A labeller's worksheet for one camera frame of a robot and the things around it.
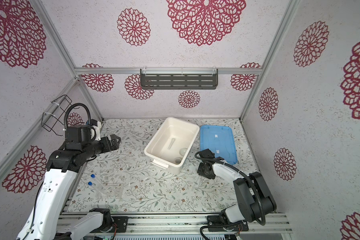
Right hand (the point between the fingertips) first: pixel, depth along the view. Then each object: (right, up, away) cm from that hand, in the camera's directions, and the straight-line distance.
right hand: (202, 170), depth 91 cm
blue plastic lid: (+15, +18, +15) cm, 28 cm away
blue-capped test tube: (-57, -1, -19) cm, 60 cm away
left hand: (-46, +18, -20) cm, 53 cm away
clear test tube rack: (-53, -10, -7) cm, 54 cm away
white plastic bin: (-10, +22, +9) cm, 26 cm away
